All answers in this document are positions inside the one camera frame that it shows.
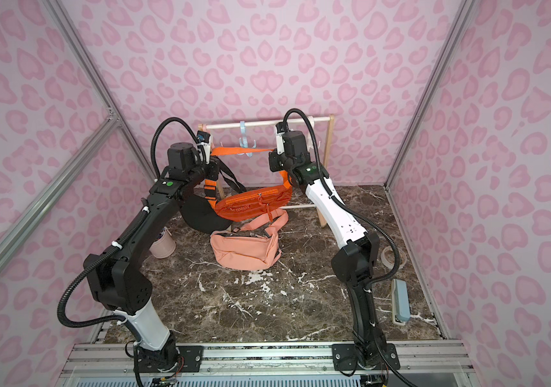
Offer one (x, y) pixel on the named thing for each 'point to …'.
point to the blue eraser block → (400, 305)
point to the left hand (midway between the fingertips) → (215, 154)
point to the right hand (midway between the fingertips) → (276, 150)
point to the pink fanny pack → (253, 246)
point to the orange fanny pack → (250, 205)
